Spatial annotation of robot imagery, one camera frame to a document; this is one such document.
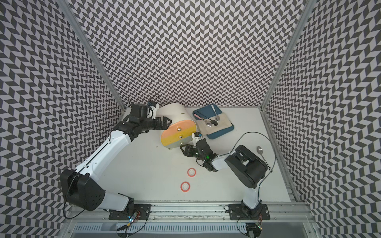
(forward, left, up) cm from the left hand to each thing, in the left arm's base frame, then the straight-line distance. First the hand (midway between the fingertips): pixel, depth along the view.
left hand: (164, 123), depth 81 cm
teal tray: (+30, -26, -23) cm, 46 cm away
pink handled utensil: (+25, -18, -24) cm, 39 cm away
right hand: (-7, -9, -17) cm, 21 cm away
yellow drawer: (-2, -7, -9) cm, 12 cm away
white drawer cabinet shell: (+8, -5, 0) cm, 10 cm away
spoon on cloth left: (+17, -26, -22) cm, 38 cm away
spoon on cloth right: (+18, -30, -22) cm, 41 cm away
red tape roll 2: (-27, -11, -22) cm, 37 cm away
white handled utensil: (+22, -33, -22) cm, 45 cm away
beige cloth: (+16, -37, -21) cm, 45 cm away
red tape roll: (-19, -14, -23) cm, 33 cm away
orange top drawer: (-2, -7, -1) cm, 8 cm away
